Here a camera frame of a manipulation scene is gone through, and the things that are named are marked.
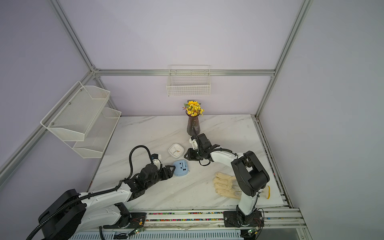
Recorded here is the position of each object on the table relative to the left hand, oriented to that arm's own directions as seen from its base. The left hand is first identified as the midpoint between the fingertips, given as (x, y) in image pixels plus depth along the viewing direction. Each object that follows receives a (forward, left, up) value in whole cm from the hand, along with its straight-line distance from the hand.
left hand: (171, 169), depth 85 cm
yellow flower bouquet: (+31, -12, +19) cm, 39 cm away
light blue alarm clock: (+2, -6, -2) cm, 6 cm away
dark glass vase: (+30, -12, +5) cm, 33 cm away
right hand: (+8, -9, -1) cm, 12 cm away
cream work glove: (-8, -32, -5) cm, 33 cm away
